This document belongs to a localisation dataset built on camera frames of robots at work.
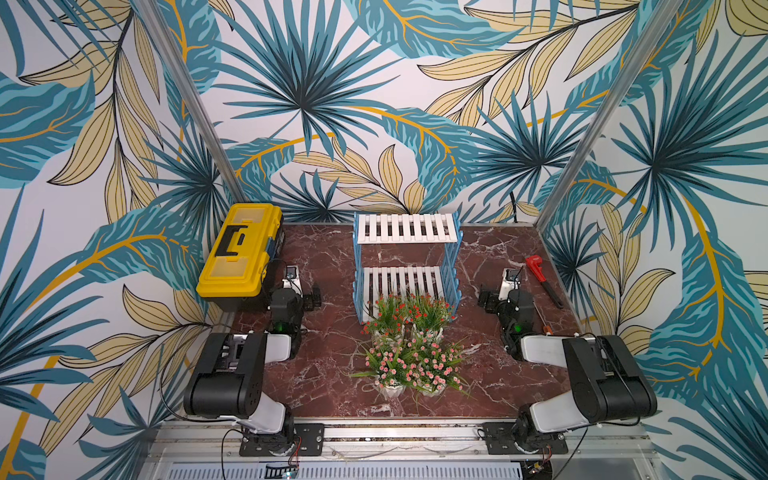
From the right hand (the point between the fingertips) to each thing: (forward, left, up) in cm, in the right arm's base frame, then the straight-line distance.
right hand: (501, 286), depth 93 cm
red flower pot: (-13, +33, +7) cm, 36 cm away
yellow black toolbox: (+7, +77, +10) cm, 78 cm away
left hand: (+2, +62, 0) cm, 62 cm away
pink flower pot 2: (-25, +26, +6) cm, 37 cm away
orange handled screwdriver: (-11, -14, -8) cm, 20 cm away
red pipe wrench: (+14, -19, -7) cm, 24 cm away
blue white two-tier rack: (+19, +28, -7) cm, 35 cm away
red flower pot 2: (-13, +24, +7) cm, 28 cm away
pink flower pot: (-24, +36, +6) cm, 44 cm away
